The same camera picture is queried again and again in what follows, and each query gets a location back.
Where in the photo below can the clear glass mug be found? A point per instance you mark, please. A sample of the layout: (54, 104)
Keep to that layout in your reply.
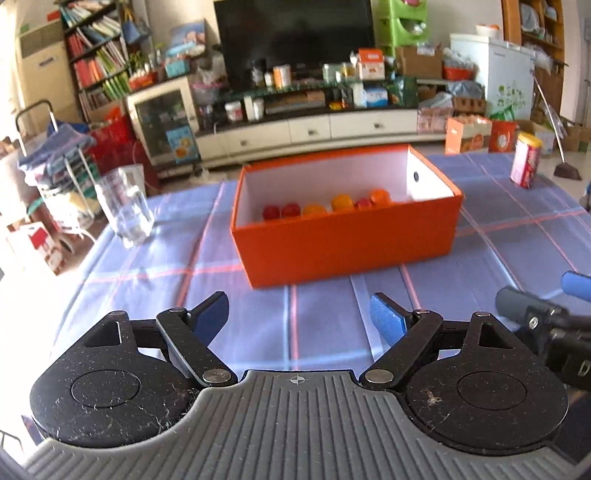
(122, 197)

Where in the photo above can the red candy jar yellow lid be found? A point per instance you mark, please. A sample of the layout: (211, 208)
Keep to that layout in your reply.
(526, 160)

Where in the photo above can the glass door small cabinet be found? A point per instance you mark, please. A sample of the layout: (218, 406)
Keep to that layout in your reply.
(164, 120)

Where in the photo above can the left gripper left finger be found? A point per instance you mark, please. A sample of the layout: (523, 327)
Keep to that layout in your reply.
(188, 334)

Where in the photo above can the red tomato front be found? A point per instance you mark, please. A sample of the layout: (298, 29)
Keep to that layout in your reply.
(291, 210)

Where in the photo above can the wooden shelf unit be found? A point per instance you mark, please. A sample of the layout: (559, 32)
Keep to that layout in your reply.
(541, 24)

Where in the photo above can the orange cardboard box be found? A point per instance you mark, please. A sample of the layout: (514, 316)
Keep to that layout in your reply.
(418, 225)

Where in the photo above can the trolley cart with cloth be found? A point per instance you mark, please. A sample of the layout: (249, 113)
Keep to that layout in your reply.
(63, 173)

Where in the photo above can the black bookshelf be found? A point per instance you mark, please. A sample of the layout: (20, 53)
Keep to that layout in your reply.
(101, 38)

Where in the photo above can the red tomato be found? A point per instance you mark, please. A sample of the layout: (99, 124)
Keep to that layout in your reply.
(291, 210)
(271, 212)

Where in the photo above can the green stacking bins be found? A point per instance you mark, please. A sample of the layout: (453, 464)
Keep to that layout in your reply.
(400, 23)

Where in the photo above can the red tomato back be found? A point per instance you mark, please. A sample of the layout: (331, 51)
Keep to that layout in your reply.
(271, 212)

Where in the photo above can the black flat television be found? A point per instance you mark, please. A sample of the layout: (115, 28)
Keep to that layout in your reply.
(301, 34)

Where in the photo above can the white tv cabinet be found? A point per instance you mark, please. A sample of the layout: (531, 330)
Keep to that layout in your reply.
(267, 132)

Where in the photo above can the orange tangerine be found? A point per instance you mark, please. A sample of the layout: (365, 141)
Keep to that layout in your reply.
(380, 197)
(313, 209)
(342, 202)

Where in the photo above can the white air conditioner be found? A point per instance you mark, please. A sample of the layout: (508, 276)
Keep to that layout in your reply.
(44, 72)

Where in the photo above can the orange gift bag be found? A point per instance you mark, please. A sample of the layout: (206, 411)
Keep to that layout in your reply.
(503, 136)

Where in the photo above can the brown cardboard box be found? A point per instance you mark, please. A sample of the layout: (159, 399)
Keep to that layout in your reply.
(424, 62)

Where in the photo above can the blue plaid tablecloth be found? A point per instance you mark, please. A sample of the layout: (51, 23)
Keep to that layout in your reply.
(506, 236)

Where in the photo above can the white chest freezer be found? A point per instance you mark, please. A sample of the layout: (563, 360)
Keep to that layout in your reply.
(505, 70)

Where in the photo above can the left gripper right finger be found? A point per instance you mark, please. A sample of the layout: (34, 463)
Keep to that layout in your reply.
(410, 337)

